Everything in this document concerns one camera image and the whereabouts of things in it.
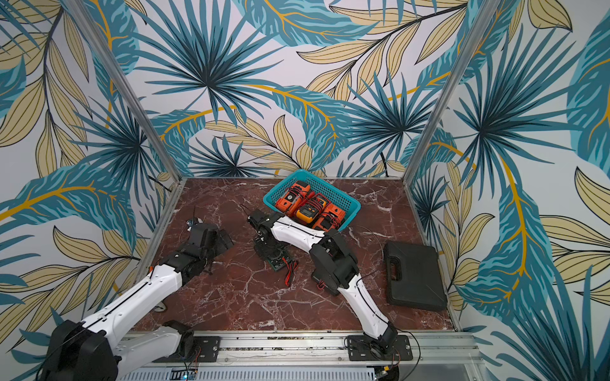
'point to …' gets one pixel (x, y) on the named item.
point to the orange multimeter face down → (332, 218)
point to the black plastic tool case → (414, 276)
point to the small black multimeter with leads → (321, 284)
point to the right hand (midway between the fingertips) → (272, 248)
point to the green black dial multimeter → (278, 260)
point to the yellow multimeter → (310, 209)
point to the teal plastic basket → (350, 205)
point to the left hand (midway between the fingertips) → (218, 243)
